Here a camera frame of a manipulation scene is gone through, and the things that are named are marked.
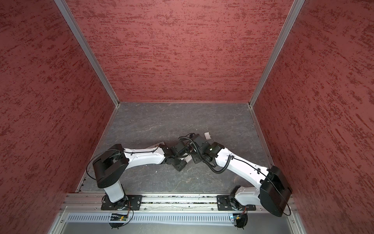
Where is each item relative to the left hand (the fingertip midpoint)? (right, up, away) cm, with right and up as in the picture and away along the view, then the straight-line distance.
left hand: (180, 165), depth 88 cm
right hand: (+10, +7, -7) cm, 14 cm away
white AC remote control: (+5, +4, 0) cm, 6 cm away
